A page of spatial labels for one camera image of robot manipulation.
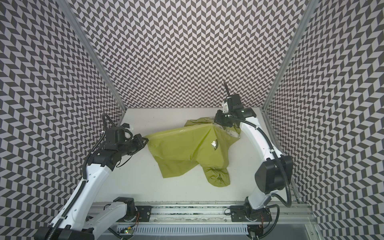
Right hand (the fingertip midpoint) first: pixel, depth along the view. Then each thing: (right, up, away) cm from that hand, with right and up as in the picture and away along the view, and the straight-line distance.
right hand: (217, 118), depth 82 cm
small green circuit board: (-41, -51, -16) cm, 68 cm away
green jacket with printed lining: (-9, -13, +1) cm, 16 cm away
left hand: (-36, -10, -7) cm, 38 cm away
